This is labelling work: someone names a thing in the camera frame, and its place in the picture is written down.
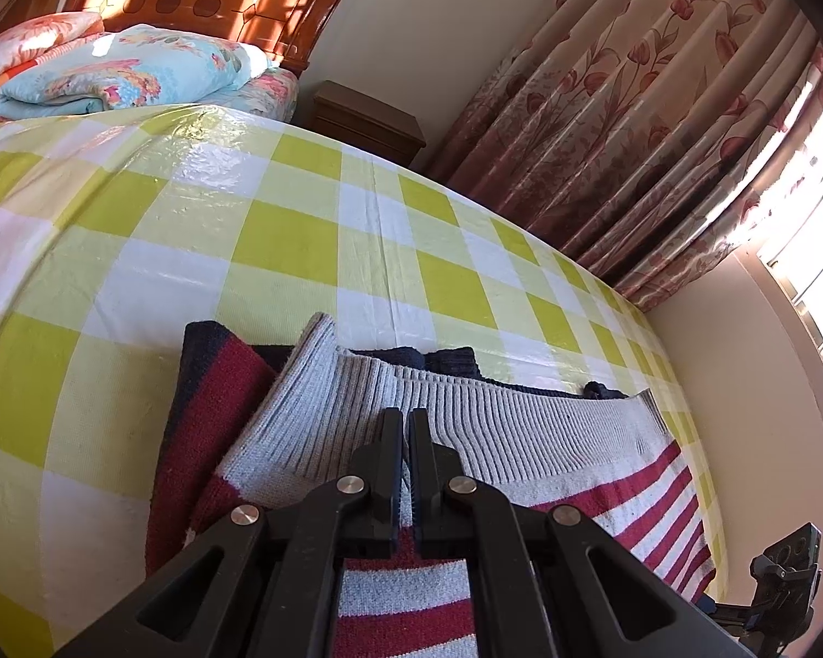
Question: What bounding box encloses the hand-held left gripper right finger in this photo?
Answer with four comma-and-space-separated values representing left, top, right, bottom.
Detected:
409, 407, 756, 658

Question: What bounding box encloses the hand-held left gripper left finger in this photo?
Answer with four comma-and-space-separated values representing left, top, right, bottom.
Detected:
55, 407, 405, 658

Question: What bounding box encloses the red grey navy striped sweater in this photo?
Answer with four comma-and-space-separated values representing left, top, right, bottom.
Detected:
144, 311, 721, 658

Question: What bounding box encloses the yellow white checked tablecloth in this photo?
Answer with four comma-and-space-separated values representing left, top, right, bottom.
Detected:
0, 103, 731, 658

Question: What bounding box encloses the wooden nightstand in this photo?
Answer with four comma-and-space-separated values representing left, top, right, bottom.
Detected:
312, 80, 427, 167

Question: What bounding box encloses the pink floral bed sheet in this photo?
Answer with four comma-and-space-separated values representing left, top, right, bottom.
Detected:
229, 67, 300, 123

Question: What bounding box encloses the pink floral curtain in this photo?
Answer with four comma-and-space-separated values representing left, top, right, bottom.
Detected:
421, 0, 823, 313

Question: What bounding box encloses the blue floral quilt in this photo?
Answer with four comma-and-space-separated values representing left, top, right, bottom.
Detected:
0, 24, 272, 119

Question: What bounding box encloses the pink floral quilt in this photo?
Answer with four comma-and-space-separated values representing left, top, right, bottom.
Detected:
0, 12, 107, 128

